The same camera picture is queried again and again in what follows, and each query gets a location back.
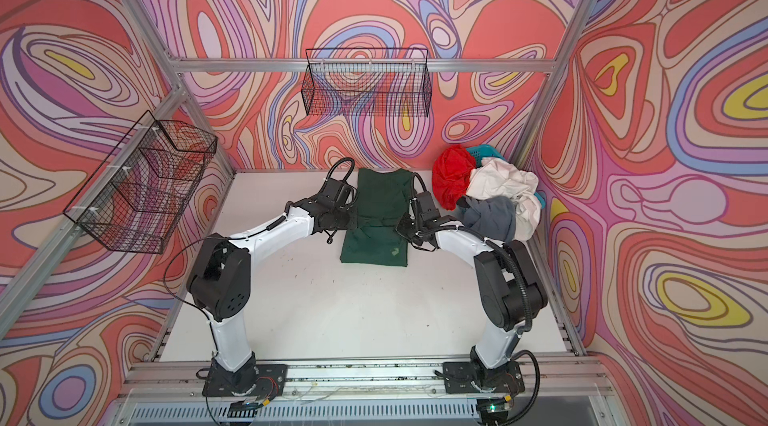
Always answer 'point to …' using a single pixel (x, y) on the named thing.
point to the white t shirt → (496, 178)
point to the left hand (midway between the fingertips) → (360, 216)
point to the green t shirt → (383, 198)
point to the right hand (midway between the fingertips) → (397, 234)
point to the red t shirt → (451, 170)
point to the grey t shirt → (492, 218)
